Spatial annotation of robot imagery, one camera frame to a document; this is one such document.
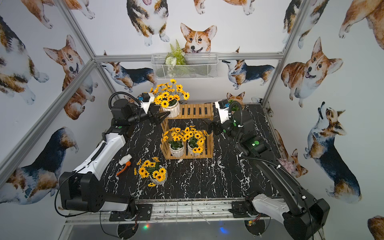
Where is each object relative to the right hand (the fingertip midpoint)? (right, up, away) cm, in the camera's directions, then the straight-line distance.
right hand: (208, 114), depth 67 cm
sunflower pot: (-24, -29, +5) cm, 38 cm away
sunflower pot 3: (-6, -14, +20) cm, 26 cm away
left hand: (-20, +5, +7) cm, 22 cm away
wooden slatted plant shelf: (-9, 0, +13) cm, 15 cm away
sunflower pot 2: (-17, -13, +15) cm, 26 cm away
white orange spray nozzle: (-48, -27, +21) cm, 59 cm away
